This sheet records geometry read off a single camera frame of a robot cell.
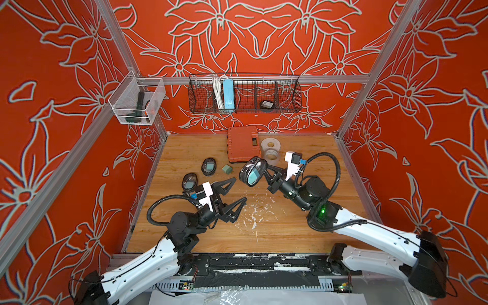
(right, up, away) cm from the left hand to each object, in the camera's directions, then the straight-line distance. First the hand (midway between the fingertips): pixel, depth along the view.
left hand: (239, 189), depth 58 cm
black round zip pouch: (-27, -4, +40) cm, 48 cm away
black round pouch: (-18, +4, +44) cm, 48 cm away
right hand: (+6, +7, +3) cm, 10 cm away
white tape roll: (+15, +16, +56) cm, 60 cm away
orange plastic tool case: (+1, +16, +52) cm, 54 cm away
